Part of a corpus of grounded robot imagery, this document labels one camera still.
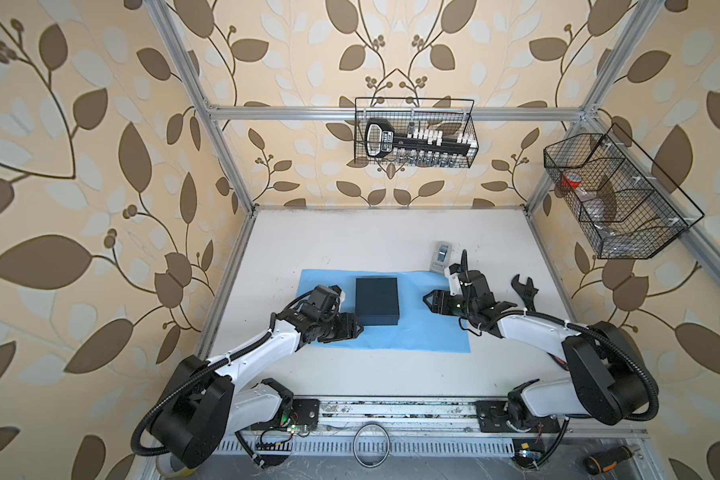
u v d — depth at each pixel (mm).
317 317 667
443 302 805
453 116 911
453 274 825
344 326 753
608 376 431
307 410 756
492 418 732
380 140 845
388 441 725
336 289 822
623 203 748
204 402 406
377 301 884
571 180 888
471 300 706
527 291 963
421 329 893
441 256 1018
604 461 671
